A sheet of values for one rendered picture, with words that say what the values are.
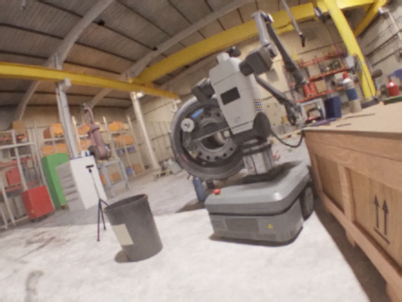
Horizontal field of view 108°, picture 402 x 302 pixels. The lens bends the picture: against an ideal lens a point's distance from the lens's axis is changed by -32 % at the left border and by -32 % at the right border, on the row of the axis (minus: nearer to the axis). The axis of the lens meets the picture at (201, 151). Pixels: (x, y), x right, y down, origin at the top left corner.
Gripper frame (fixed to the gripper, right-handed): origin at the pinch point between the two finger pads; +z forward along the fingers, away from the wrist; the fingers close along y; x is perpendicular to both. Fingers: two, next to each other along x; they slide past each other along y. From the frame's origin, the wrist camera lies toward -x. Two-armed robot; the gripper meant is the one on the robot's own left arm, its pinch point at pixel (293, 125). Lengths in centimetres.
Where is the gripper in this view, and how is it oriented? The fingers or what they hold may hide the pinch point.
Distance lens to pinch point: 184.5
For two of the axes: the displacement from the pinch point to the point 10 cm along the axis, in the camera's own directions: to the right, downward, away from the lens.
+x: -9.2, 2.9, 2.5
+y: 2.4, -1.0, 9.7
